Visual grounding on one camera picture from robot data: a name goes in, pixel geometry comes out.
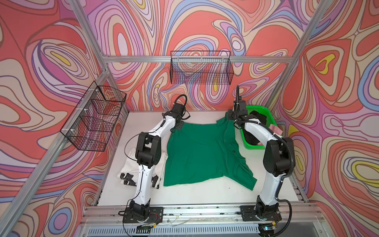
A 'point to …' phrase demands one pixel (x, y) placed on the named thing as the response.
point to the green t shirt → (200, 151)
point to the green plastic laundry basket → (270, 119)
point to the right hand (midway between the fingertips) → (233, 114)
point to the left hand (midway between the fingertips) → (177, 122)
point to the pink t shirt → (276, 129)
